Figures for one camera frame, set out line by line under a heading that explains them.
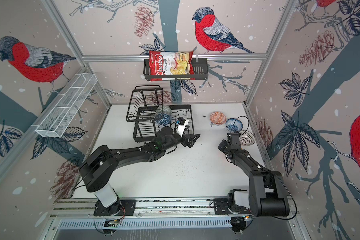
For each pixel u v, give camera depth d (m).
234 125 1.04
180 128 0.71
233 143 0.71
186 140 0.72
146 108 1.10
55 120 0.71
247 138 0.98
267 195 0.42
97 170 0.45
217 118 1.10
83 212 0.73
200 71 0.95
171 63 0.88
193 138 0.73
